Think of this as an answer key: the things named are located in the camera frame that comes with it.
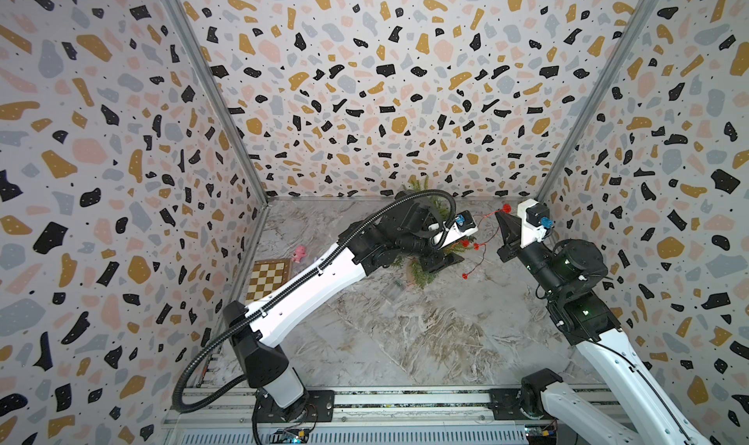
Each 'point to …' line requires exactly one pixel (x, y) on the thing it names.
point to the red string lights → (478, 246)
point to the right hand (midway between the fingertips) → (502, 213)
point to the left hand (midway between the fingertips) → (460, 243)
